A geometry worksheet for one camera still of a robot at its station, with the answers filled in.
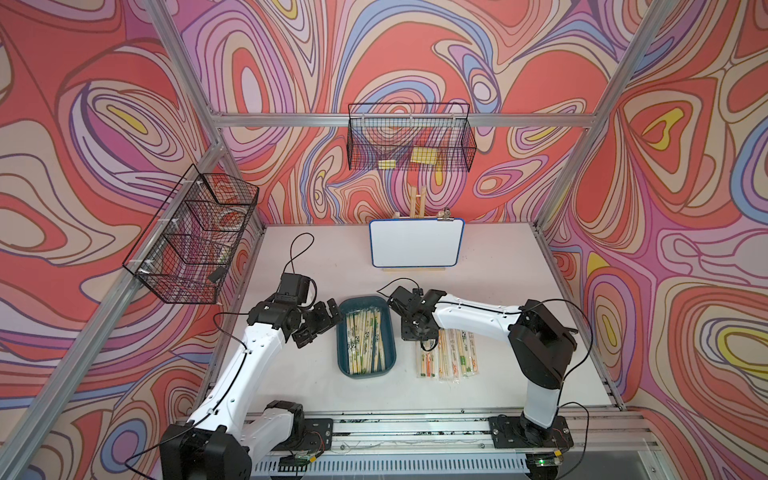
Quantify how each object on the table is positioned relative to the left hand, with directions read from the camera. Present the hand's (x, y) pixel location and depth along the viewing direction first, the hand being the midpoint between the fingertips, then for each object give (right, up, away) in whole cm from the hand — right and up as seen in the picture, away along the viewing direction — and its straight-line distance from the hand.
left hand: (334, 323), depth 79 cm
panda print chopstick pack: (+37, -11, +7) cm, 39 cm away
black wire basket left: (-37, +19, -6) cm, 42 cm away
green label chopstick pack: (+35, -11, +7) cm, 38 cm away
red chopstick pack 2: (+34, -11, +7) cm, 36 cm away
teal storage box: (+15, -4, +9) cm, 18 cm away
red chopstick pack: (+25, -15, +5) cm, 29 cm away
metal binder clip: (+31, +30, +7) cm, 44 cm away
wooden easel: (+26, +38, +36) cm, 58 cm away
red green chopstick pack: (+31, -14, +7) cm, 34 cm away
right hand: (+23, -8, +9) cm, 26 cm away
